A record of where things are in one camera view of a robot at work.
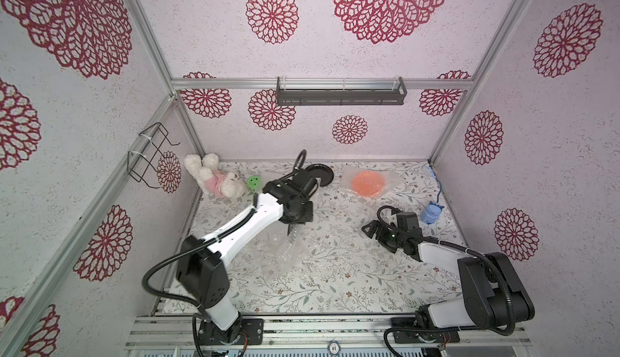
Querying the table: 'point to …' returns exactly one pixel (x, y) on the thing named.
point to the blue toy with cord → (432, 212)
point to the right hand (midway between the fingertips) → (369, 230)
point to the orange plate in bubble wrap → (369, 182)
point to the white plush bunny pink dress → (224, 184)
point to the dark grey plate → (323, 171)
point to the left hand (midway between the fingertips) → (304, 219)
